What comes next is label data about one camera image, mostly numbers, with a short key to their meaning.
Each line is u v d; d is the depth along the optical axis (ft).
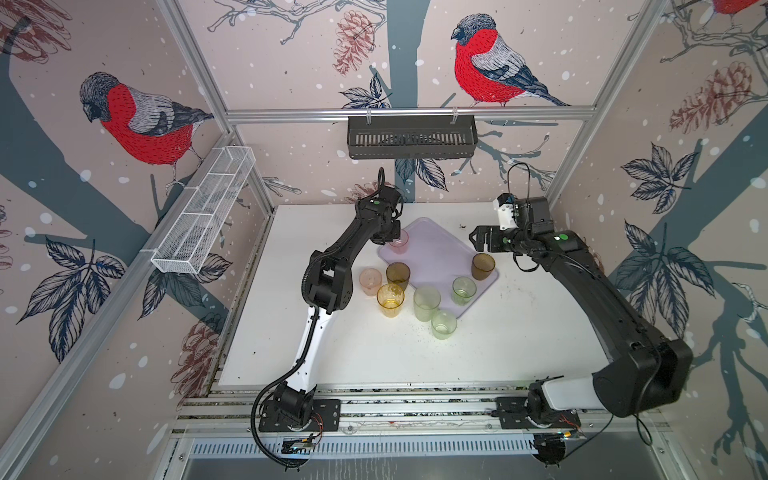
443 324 2.90
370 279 3.19
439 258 3.47
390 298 2.99
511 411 2.40
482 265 3.21
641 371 1.27
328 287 2.10
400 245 3.40
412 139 3.43
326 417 2.40
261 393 2.25
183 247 2.34
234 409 2.53
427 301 2.97
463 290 3.12
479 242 2.37
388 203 2.62
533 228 1.94
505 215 2.35
